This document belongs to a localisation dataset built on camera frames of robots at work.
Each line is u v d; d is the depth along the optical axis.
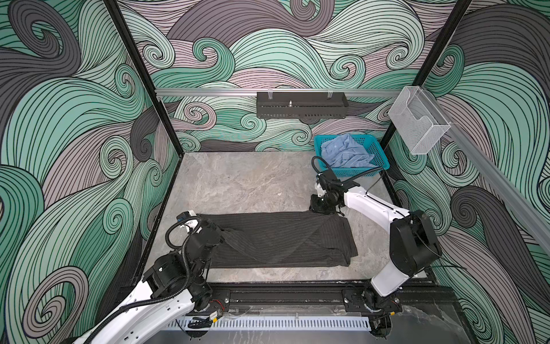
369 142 1.15
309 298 0.74
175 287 0.46
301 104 0.96
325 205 0.76
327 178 0.72
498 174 0.59
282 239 0.87
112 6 0.70
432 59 0.83
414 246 0.45
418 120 0.79
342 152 1.13
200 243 0.49
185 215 0.60
